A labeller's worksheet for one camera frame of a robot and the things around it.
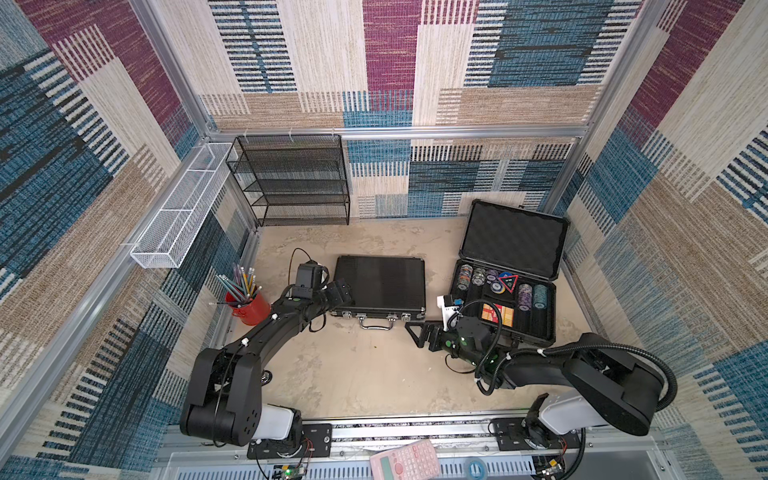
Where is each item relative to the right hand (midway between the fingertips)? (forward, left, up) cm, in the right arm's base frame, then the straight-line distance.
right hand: (418, 327), depth 86 cm
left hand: (+10, +22, +2) cm, 24 cm away
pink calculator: (-31, +2, -5) cm, 31 cm away
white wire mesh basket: (+12, +60, +28) cm, 67 cm away
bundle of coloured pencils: (+11, +51, +5) cm, 53 cm away
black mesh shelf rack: (+53, +43, +11) cm, 69 cm away
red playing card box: (+6, -27, -4) cm, 28 cm away
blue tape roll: (-32, -11, -7) cm, 35 cm away
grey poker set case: (+21, -31, -1) cm, 37 cm away
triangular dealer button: (+17, -31, -4) cm, 36 cm away
